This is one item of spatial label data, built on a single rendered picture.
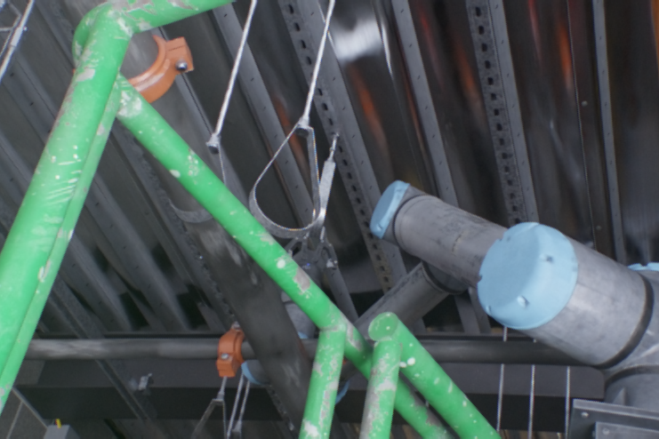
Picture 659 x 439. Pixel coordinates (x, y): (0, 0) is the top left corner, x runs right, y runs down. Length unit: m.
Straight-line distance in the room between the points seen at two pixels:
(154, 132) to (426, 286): 1.22
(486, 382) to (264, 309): 1.62
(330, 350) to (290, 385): 0.82
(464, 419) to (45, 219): 0.79
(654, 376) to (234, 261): 0.68
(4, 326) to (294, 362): 1.32
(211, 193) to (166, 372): 2.66
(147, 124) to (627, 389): 0.80
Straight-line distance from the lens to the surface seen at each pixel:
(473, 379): 3.62
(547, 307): 1.65
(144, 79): 1.66
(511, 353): 2.24
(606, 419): 1.63
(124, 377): 3.71
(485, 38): 2.63
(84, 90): 1.07
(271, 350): 2.17
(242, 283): 2.00
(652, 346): 1.73
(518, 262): 1.68
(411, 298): 2.41
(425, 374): 1.53
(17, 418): 4.03
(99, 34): 1.11
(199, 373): 3.88
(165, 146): 1.25
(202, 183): 1.28
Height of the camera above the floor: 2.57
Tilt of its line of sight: 36 degrees up
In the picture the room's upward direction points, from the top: 12 degrees clockwise
